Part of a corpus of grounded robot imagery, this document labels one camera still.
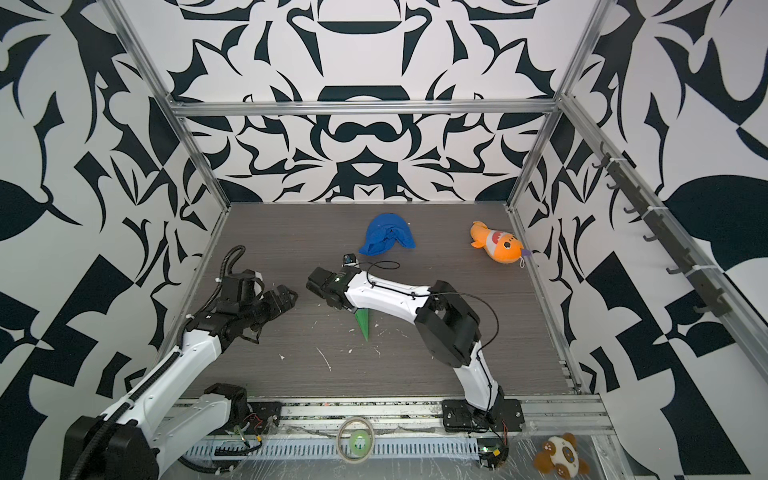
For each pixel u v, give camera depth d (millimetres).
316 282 691
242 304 646
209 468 680
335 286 625
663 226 549
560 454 675
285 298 759
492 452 710
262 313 712
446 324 499
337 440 700
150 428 424
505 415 735
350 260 794
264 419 734
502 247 968
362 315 882
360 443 714
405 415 759
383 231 1040
